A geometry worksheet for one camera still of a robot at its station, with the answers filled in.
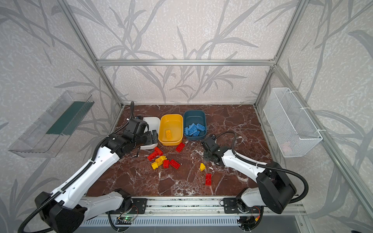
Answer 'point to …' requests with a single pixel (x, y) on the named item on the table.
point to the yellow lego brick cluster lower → (154, 165)
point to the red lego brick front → (208, 179)
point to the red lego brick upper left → (158, 151)
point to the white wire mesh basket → (294, 132)
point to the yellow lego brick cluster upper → (163, 158)
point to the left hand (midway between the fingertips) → (153, 132)
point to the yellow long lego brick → (168, 133)
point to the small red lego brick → (166, 163)
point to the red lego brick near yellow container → (180, 147)
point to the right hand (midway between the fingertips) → (208, 150)
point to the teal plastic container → (195, 116)
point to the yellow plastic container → (175, 123)
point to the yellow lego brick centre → (202, 167)
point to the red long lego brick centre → (174, 164)
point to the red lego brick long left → (152, 156)
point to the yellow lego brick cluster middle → (159, 161)
